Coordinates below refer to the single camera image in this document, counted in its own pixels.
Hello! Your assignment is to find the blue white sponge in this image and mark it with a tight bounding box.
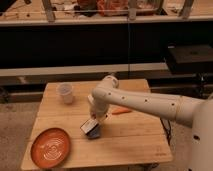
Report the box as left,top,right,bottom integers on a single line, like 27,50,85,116
87,129,101,139

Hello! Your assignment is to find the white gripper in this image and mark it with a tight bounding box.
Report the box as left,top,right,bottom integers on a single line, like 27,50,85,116
90,103,109,123

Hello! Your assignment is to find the wooden table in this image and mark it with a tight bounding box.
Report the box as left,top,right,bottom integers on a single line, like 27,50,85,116
28,81,172,169

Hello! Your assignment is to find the black box on shelf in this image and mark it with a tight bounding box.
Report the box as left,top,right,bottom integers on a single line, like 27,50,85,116
165,45,213,74

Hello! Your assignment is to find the long wooden shelf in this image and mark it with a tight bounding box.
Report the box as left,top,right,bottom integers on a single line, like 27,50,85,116
0,63,168,77

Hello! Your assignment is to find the clear plastic cup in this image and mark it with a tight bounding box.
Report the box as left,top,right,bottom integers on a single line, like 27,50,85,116
56,83,74,104

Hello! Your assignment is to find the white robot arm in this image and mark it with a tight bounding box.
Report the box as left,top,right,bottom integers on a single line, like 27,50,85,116
88,75,213,171

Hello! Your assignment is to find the orange carrot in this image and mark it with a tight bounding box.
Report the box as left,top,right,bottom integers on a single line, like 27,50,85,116
112,107,132,115

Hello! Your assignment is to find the orange plate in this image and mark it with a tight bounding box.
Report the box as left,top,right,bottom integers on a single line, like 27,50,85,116
30,128,71,169

